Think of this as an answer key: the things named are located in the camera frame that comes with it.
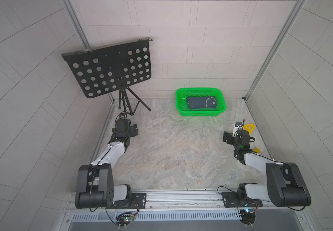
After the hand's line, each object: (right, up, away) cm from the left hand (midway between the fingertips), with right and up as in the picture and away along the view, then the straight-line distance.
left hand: (128, 125), depth 91 cm
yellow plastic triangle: (+80, -2, +8) cm, 80 cm away
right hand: (+66, -4, +2) cm, 67 cm away
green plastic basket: (+36, +23, +24) cm, 48 cm away
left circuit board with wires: (+7, -40, -26) cm, 48 cm away
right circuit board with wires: (+64, -41, -23) cm, 80 cm away
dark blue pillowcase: (+48, +15, +17) cm, 53 cm away
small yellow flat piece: (+81, -16, -2) cm, 83 cm away
